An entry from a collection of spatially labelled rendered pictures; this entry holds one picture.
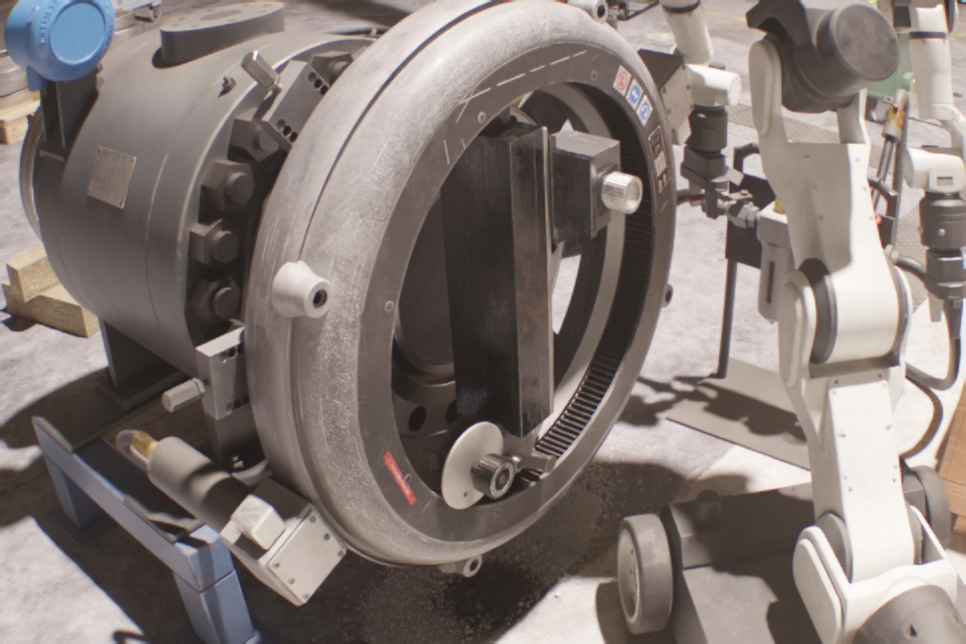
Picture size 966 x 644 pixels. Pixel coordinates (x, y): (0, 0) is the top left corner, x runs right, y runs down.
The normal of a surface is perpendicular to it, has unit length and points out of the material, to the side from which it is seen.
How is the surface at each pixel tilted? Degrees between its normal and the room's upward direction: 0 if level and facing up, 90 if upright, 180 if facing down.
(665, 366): 0
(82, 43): 90
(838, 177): 46
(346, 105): 40
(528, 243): 90
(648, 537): 13
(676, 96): 90
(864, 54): 63
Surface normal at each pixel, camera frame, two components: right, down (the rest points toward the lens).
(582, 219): -0.61, 0.42
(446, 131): 0.79, 0.28
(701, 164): -0.92, 0.21
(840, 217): 0.07, -0.27
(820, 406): 0.10, 0.19
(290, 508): -0.26, -0.66
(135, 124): -0.46, -0.33
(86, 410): -0.02, -0.88
